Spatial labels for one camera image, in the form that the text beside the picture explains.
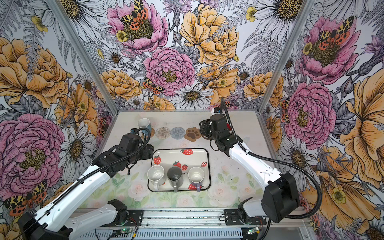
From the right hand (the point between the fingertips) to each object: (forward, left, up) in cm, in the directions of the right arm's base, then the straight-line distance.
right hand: (202, 128), depth 81 cm
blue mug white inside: (+20, +40, -18) cm, 48 cm away
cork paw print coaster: (+14, +6, -24) cm, 28 cm away
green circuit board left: (-42, +38, -23) cm, 61 cm away
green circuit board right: (-43, -23, -24) cm, 55 cm away
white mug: (-16, +27, -22) cm, 38 cm away
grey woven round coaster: (+15, +16, -23) cm, 32 cm away
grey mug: (-18, +16, -22) cm, 32 cm away
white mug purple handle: (-17, +4, -22) cm, 27 cm away
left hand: (-12, +29, -5) cm, 32 cm away
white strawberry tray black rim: (-4, +10, -25) cm, 28 cm away
